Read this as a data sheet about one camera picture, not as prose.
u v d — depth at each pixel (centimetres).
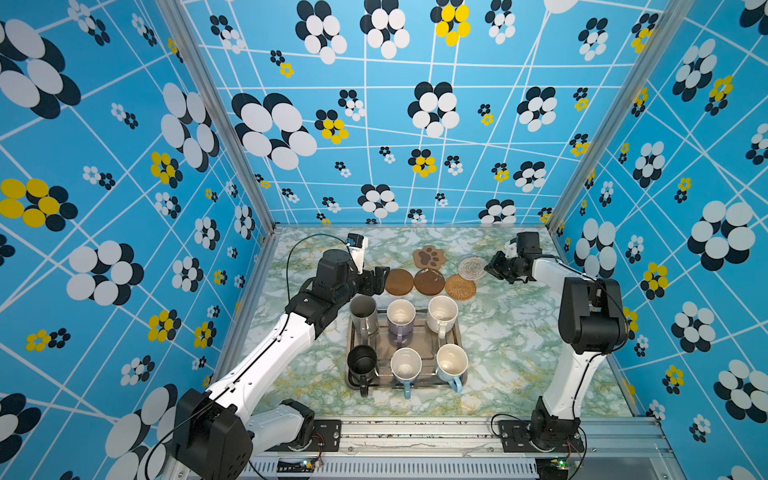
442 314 94
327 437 74
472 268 103
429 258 109
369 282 68
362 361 84
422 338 97
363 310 93
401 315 93
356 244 66
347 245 65
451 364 84
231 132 91
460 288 102
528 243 81
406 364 85
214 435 38
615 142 91
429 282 102
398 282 102
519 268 78
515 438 72
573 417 62
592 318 53
